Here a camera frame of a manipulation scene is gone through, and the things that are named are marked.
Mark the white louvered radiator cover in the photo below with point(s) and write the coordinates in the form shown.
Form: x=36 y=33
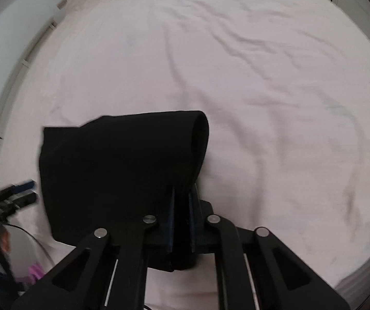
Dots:
x=17 y=84

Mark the black pants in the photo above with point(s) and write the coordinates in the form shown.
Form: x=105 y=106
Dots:
x=117 y=168

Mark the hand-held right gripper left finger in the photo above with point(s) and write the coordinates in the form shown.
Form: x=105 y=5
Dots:
x=171 y=226

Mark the pink plastic object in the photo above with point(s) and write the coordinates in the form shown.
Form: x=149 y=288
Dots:
x=35 y=272

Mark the wooden wall switch plate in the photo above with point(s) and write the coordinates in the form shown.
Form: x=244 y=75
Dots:
x=62 y=3

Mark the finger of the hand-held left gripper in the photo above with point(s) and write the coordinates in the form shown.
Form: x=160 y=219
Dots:
x=25 y=200
x=18 y=188

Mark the bed with pink sheet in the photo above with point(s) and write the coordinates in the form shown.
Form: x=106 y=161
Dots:
x=252 y=87

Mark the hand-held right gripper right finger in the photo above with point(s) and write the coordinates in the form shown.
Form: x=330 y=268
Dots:
x=192 y=226

